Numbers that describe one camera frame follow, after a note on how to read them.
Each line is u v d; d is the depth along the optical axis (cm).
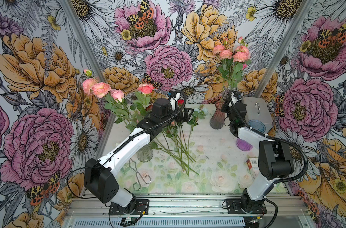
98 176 41
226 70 87
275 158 49
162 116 58
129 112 71
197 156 94
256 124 85
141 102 75
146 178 83
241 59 75
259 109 94
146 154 87
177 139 100
